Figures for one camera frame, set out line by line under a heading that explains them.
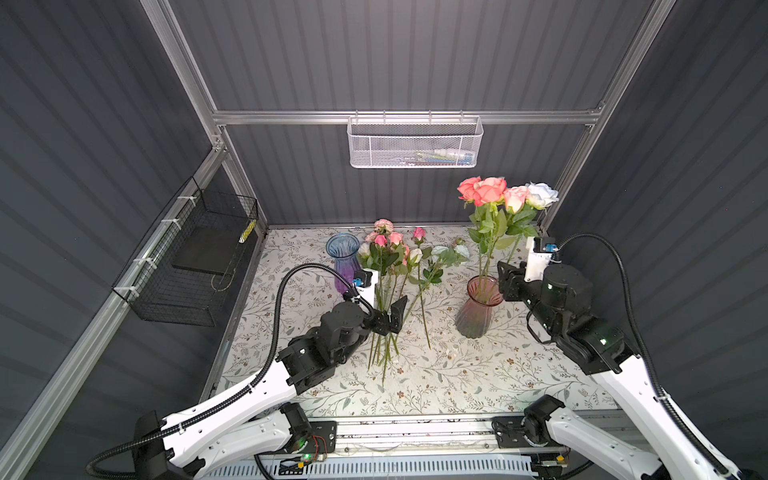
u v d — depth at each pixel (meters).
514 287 0.59
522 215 0.70
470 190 0.72
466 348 0.89
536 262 0.57
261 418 0.60
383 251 1.05
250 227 0.83
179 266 0.71
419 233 1.15
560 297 0.47
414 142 1.11
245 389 0.45
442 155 0.92
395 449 0.73
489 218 0.68
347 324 0.49
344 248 0.90
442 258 1.06
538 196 0.66
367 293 0.58
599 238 0.55
